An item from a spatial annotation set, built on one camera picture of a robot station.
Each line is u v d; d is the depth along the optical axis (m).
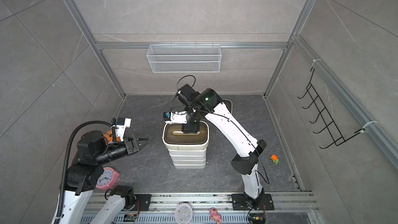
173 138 0.66
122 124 0.56
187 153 0.67
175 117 0.58
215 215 0.68
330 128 0.64
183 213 0.69
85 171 0.42
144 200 0.73
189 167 0.83
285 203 0.75
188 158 0.76
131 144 0.51
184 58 1.01
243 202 0.73
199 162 0.76
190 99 0.50
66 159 0.42
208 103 0.45
